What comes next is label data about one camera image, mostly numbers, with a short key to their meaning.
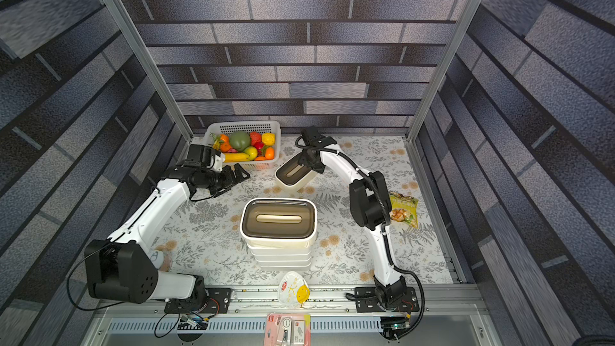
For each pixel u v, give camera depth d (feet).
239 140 3.43
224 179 2.43
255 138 3.64
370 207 1.87
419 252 2.74
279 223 2.00
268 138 3.68
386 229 1.93
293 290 2.24
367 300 2.38
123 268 1.37
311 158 2.40
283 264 2.42
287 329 2.20
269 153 3.49
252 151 3.37
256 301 2.48
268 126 3.73
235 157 3.26
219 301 2.41
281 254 2.17
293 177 3.20
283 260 2.31
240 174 2.50
